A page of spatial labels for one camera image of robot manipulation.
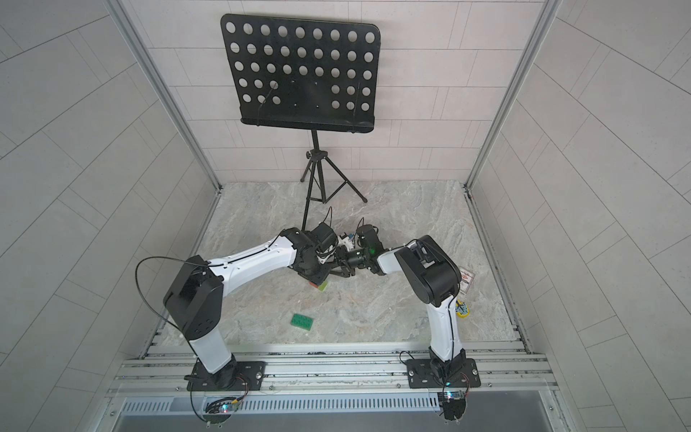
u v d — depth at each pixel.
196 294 0.46
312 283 0.85
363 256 0.81
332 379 0.71
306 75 0.69
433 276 0.53
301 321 0.79
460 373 0.66
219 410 0.66
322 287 0.87
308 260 0.63
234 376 0.66
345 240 0.87
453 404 0.68
